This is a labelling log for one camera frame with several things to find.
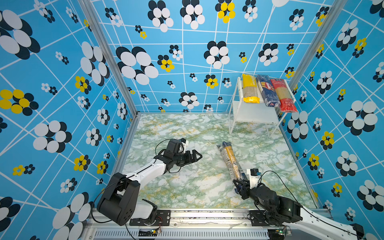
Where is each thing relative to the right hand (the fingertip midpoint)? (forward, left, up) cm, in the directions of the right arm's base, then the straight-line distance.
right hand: (236, 181), depth 77 cm
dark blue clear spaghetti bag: (+7, +1, +6) cm, 9 cm away
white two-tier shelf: (+46, -11, +6) cm, 48 cm away
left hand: (+13, +20, +2) cm, 24 cm away
